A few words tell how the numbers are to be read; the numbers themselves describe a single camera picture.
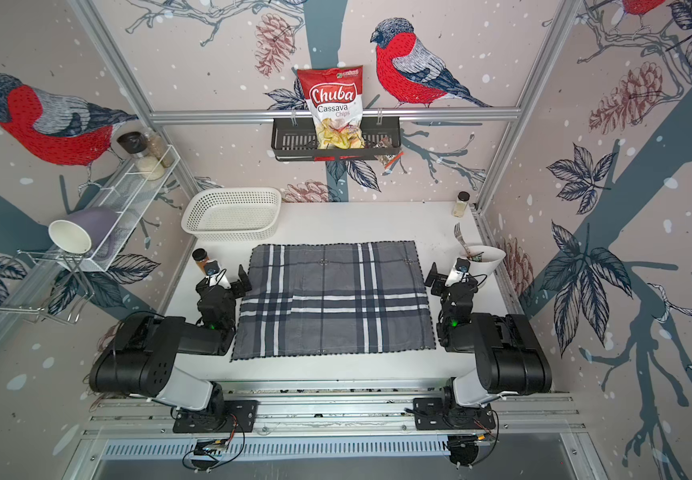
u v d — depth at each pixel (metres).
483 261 0.93
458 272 0.77
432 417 0.73
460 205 1.15
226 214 1.21
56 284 0.67
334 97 0.81
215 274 0.76
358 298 0.95
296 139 0.95
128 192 0.87
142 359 0.45
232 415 0.73
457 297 0.70
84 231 0.61
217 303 0.71
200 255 0.95
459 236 0.95
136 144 0.78
